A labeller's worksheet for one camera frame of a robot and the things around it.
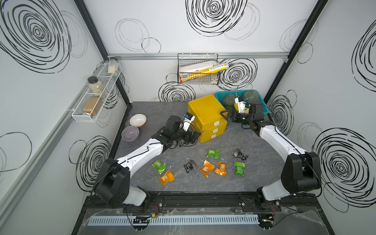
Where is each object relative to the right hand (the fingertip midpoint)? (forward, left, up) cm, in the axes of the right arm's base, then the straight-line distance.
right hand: (225, 113), depth 84 cm
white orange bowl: (+8, +59, -18) cm, 63 cm away
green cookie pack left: (-24, +38, -22) cm, 50 cm away
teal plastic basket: (+30, -2, -13) cm, 32 cm away
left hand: (-8, +18, -4) cm, 21 cm away
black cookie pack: (-23, +20, -21) cm, 37 cm away
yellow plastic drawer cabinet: (-6, +10, 0) cm, 12 cm away
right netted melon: (+27, -25, -10) cm, 38 cm away
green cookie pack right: (-23, -9, -21) cm, 33 cm away
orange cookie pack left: (-30, +32, -22) cm, 49 cm away
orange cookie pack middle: (-24, +10, -21) cm, 33 cm away
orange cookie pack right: (-25, +1, -22) cm, 33 cm away
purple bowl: (-4, +61, -18) cm, 64 cm away
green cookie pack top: (-15, +6, -21) cm, 26 cm away
